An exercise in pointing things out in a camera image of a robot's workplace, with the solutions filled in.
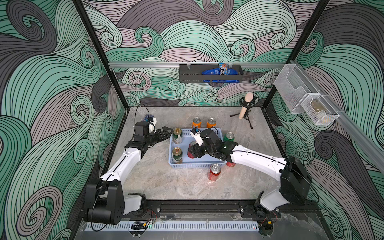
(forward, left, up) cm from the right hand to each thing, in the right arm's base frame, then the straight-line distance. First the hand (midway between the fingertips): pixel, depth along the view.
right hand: (194, 145), depth 82 cm
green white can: (+9, +10, -4) cm, 14 cm away
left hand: (+7, +16, +4) cm, 18 cm away
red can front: (-13, -10, -4) cm, 17 cm away
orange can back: (+20, -2, -4) cm, 20 cm away
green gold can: (-4, +10, -3) cm, 11 cm away
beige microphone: (+24, -33, +11) cm, 43 cm away
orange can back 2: (+19, -12, -5) cm, 23 cm away
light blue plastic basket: (-6, -6, -8) cm, 12 cm away
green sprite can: (+8, -22, -4) cm, 23 cm away
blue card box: (+33, +36, -13) cm, 51 cm away
